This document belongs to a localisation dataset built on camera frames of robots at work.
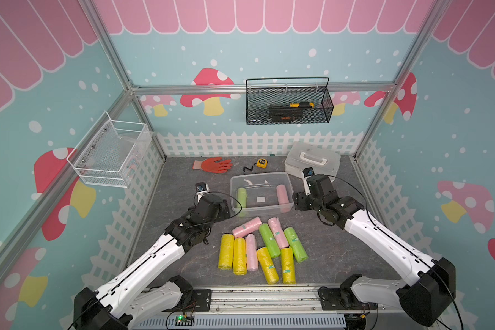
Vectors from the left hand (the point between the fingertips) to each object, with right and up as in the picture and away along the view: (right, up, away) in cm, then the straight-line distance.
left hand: (216, 207), depth 78 cm
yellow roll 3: (+21, -24, 0) cm, 32 cm away
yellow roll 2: (+9, -20, +3) cm, 22 cm away
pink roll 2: (+12, -11, +10) cm, 19 cm away
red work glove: (-9, +19, +38) cm, 43 cm away
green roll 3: (+33, -19, +5) cm, 38 cm away
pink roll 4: (+26, -14, +7) cm, 31 cm away
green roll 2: (+22, -15, +7) cm, 27 cm away
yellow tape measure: (+19, +20, +37) cm, 46 cm away
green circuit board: (-11, -40, -6) cm, 42 cm away
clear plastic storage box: (+19, +3, +27) cm, 33 cm away
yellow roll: (+3, -19, +5) cm, 20 cm away
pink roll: (+29, +3, +21) cm, 36 cm away
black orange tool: (+27, +37, +11) cm, 48 cm away
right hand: (+33, +5, +2) cm, 34 cm away
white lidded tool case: (+50, +20, +24) cm, 59 cm away
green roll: (+9, +2, +20) cm, 22 cm away
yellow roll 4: (+28, -22, 0) cm, 36 cm away
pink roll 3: (+14, -21, +3) cm, 25 cm away
